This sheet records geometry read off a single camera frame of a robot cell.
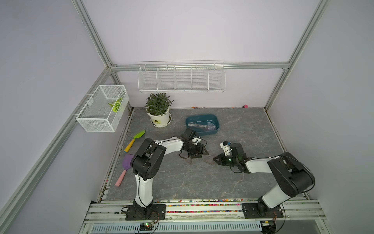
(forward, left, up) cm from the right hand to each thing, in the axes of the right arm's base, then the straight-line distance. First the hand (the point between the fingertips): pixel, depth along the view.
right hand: (213, 158), depth 92 cm
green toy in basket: (+19, +56, +29) cm, 66 cm away
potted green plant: (+29, +36, +17) cm, 50 cm away
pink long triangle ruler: (-1, +15, 0) cm, 15 cm away
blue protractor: (+28, 0, +1) cm, 28 cm away
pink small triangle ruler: (0, +3, -1) cm, 3 cm away
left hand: (0, +5, +3) cm, 6 cm away
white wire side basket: (+6, +58, +35) cm, 68 cm away
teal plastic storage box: (+27, +5, 0) cm, 28 cm away
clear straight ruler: (+26, +4, -1) cm, 26 cm away
